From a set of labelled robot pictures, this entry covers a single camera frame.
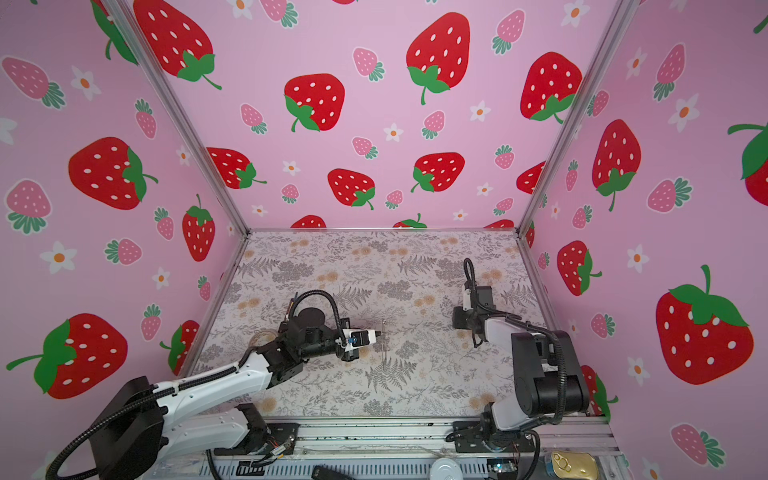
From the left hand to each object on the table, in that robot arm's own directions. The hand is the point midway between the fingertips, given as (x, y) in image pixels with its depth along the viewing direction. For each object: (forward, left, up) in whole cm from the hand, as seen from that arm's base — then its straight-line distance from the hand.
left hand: (377, 327), depth 75 cm
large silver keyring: (+9, -1, -19) cm, 21 cm away
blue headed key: (-8, +4, +10) cm, 14 cm away
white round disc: (-28, -16, -12) cm, 35 cm away
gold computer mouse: (-27, -46, -14) cm, 55 cm away
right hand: (+14, -25, -16) cm, 33 cm away
